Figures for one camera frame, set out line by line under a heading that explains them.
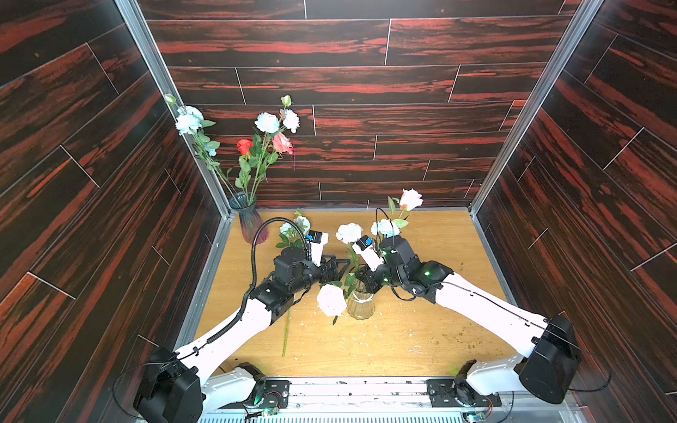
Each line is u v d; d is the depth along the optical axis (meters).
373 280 0.68
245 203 0.99
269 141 0.84
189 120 0.80
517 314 0.45
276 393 0.73
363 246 0.67
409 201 0.69
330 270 0.66
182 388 0.39
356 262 0.73
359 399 0.74
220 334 0.46
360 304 0.79
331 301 0.51
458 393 0.65
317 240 0.67
